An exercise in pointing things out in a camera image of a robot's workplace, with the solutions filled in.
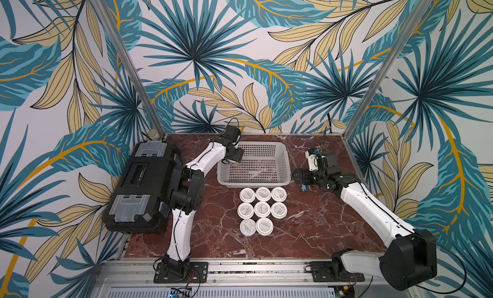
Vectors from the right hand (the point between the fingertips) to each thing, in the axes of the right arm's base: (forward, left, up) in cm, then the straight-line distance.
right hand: (303, 172), depth 85 cm
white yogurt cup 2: (-5, +17, -9) cm, 20 cm away
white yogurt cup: (-6, +25, -9) cm, 27 cm away
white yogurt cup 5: (-12, +19, -9) cm, 24 cm away
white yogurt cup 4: (-13, +26, -8) cm, 30 cm away
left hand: (+16, +31, -6) cm, 36 cm away
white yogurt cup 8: (-20, +18, -9) cm, 28 cm away
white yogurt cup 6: (-13, +11, -9) cm, 20 cm away
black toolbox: (-13, +65, +3) cm, 67 cm away
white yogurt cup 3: (-6, +10, -9) cm, 15 cm away
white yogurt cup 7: (-20, +25, -11) cm, 33 cm away
